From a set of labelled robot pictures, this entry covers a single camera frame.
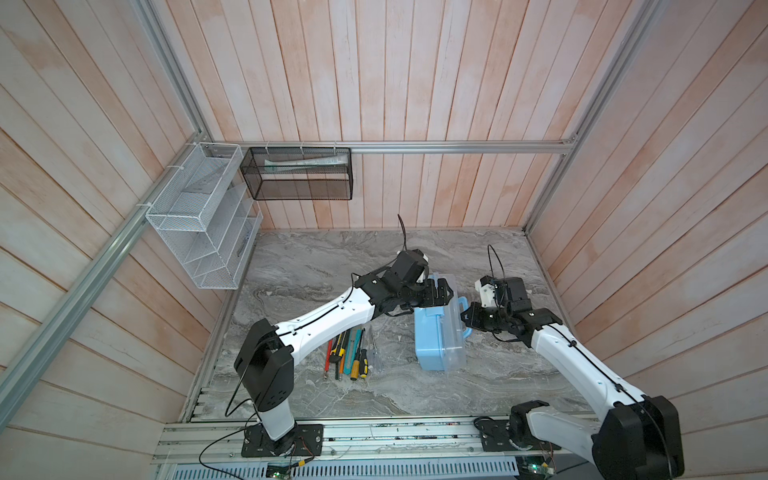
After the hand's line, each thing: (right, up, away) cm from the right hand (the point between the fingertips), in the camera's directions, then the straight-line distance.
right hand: (460, 314), depth 84 cm
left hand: (-8, +5, -8) cm, 12 cm away
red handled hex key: (-39, -13, +2) cm, 41 cm away
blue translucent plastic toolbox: (-7, -3, -8) cm, 11 cm away
